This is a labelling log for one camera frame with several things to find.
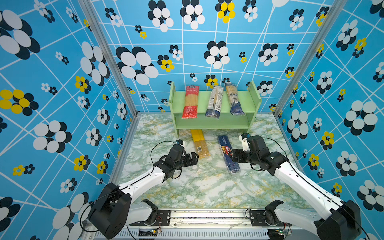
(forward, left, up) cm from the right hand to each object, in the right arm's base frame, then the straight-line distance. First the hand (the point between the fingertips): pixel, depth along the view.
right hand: (235, 153), depth 81 cm
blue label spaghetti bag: (+24, +11, +16) cm, 31 cm away
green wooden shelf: (+30, -12, +12) cm, 35 cm away
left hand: (+1, +23, -4) cm, 23 cm away
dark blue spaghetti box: (+10, +3, -11) cm, 15 cm away
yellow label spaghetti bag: (+14, +19, -12) cm, 26 cm away
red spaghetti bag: (+17, +24, +16) cm, 34 cm away
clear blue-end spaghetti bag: (+19, -1, +16) cm, 25 cm away
